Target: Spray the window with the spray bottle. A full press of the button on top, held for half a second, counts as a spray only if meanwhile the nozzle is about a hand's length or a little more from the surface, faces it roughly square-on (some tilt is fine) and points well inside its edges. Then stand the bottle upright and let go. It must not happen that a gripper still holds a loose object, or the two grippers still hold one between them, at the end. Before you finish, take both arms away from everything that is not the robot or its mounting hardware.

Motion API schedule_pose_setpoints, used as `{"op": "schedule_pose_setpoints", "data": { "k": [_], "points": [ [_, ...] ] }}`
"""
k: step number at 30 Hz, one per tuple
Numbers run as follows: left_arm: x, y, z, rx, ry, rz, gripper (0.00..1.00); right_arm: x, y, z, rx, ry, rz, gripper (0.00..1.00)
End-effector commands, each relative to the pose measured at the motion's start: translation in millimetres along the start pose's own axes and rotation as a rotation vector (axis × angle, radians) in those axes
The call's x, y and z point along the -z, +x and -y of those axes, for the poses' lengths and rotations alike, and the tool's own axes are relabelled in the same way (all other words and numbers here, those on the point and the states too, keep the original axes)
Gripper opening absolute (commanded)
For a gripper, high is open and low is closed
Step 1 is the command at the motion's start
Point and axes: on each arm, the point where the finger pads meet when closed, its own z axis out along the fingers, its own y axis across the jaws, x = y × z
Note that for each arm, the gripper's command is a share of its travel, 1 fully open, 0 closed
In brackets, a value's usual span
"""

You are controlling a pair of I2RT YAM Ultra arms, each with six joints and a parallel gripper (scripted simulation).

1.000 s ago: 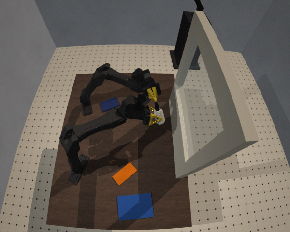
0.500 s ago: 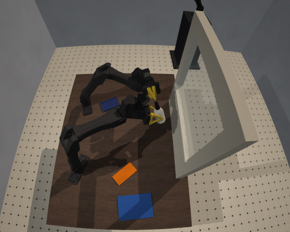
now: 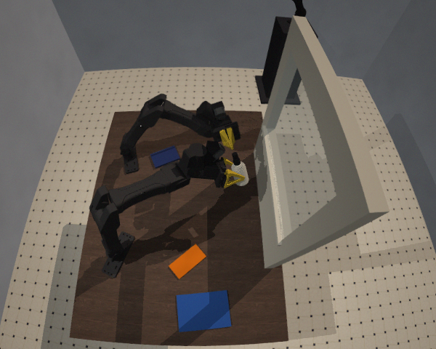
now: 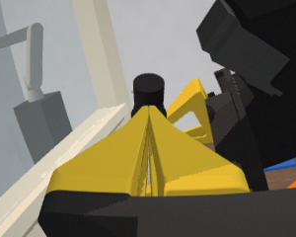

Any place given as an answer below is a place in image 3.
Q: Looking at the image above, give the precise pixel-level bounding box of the dark blue notebook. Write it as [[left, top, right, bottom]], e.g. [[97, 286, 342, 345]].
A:
[[150, 145, 180, 168]]

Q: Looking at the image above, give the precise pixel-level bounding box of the beige window frame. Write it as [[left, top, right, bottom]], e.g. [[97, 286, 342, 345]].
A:
[[254, 15, 389, 268]]

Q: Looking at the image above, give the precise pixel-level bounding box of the orange rectangular block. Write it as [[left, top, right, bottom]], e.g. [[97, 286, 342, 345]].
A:
[[169, 244, 206, 279]]

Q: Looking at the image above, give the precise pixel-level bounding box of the white spray bottle with black spray head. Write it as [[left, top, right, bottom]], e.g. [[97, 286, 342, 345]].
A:
[[231, 152, 249, 186]]

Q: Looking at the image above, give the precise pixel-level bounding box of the blue flat rectangular pad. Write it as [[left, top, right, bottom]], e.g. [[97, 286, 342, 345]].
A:
[[177, 290, 231, 332]]

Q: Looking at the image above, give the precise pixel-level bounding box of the clear glass window pane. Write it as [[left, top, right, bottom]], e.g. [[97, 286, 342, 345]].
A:
[[266, 51, 336, 240]]

